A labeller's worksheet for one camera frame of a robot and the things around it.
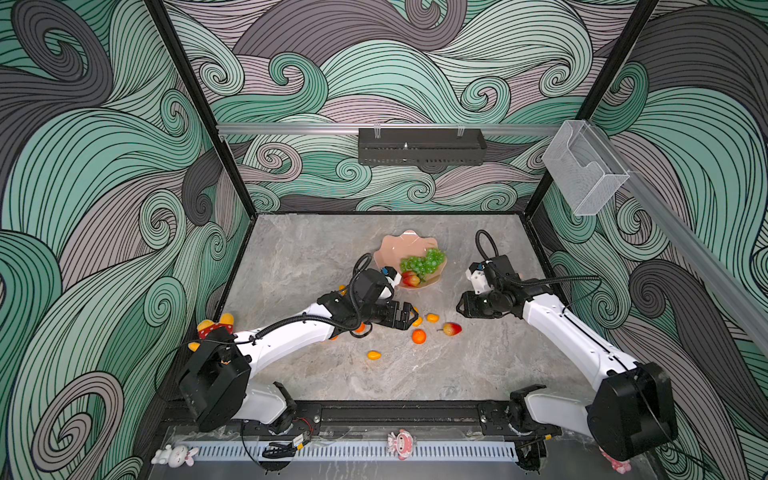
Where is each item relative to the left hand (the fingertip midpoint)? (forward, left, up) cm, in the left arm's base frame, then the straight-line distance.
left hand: (407, 311), depth 78 cm
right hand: (+3, -16, -4) cm, 17 cm away
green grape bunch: (+21, -7, -9) cm, 24 cm away
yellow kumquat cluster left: (-4, -2, +1) cm, 4 cm away
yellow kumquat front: (-8, +9, -12) cm, 17 cm away
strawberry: (0, -14, -13) cm, 19 cm away
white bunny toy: (-31, +54, -11) cm, 63 cm away
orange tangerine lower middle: (-12, +11, +16) cm, 23 cm away
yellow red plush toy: (-1, +58, -9) cm, 59 cm away
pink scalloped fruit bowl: (+30, +2, -11) cm, 32 cm away
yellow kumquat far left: (-2, +16, +16) cm, 23 cm away
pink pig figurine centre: (-28, +2, -10) cm, 30 cm away
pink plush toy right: (-32, -47, -10) cm, 57 cm away
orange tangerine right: (-2, -4, -12) cm, 13 cm away
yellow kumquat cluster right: (+4, -9, -13) cm, 16 cm away
